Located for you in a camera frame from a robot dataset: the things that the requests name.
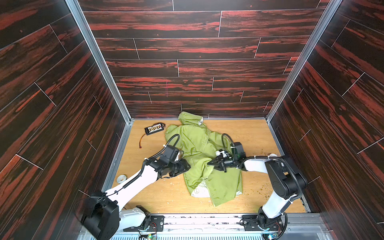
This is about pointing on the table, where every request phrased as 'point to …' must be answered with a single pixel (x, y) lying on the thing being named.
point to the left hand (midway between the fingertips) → (189, 168)
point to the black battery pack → (154, 129)
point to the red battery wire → (163, 124)
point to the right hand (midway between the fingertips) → (209, 163)
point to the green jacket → (203, 179)
